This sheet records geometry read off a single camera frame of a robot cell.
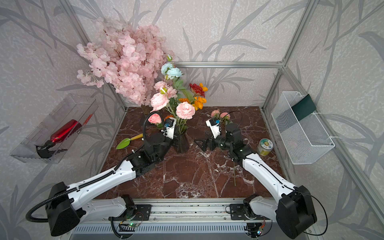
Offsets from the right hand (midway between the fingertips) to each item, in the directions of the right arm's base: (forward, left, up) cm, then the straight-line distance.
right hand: (200, 136), depth 75 cm
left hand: (+2, +10, +5) cm, 11 cm away
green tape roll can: (+3, -39, -16) cm, 42 cm away
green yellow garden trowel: (+11, +50, -22) cm, 56 cm away
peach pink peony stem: (+28, -18, -19) cm, 38 cm away
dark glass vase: (+4, +11, -18) cm, 21 cm away
